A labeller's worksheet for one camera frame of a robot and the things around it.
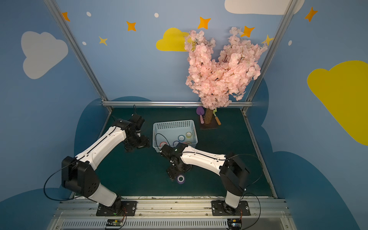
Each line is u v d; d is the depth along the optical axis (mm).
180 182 839
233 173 446
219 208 751
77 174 460
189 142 993
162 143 993
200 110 1222
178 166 677
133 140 713
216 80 745
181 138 1019
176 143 1009
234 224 722
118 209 677
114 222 717
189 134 1046
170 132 1072
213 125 1118
